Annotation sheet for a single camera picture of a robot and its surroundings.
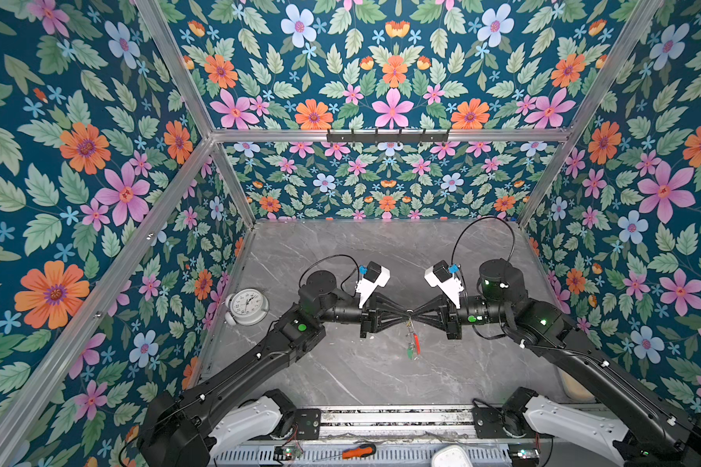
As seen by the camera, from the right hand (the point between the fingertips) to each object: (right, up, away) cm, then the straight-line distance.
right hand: (414, 313), depth 61 cm
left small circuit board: (-29, -37, +9) cm, 48 cm away
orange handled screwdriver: (-11, -35, +7) cm, 37 cm away
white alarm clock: (-49, -5, +30) cm, 58 cm away
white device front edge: (+10, -35, +6) cm, 37 cm away
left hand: (-2, 0, -3) cm, 4 cm away
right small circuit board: (+29, -37, +10) cm, 48 cm away
